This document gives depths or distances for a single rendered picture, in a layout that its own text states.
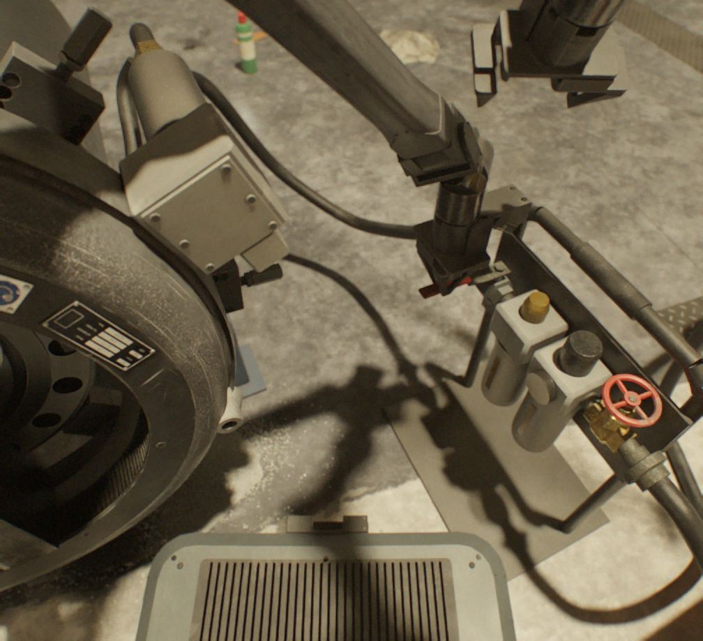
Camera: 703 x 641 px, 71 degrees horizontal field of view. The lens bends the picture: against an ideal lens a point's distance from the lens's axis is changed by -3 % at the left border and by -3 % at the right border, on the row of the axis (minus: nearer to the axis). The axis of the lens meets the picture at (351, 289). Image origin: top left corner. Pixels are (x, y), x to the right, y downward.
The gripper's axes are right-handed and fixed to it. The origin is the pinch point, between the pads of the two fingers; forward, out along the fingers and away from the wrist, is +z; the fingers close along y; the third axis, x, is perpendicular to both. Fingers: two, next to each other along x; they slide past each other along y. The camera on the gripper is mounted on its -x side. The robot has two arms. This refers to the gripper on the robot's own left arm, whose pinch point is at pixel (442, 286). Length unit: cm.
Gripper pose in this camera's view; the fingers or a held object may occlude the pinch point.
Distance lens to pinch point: 77.7
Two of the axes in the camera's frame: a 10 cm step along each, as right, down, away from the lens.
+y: -4.2, -6.9, 5.9
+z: 0.1, 6.5, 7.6
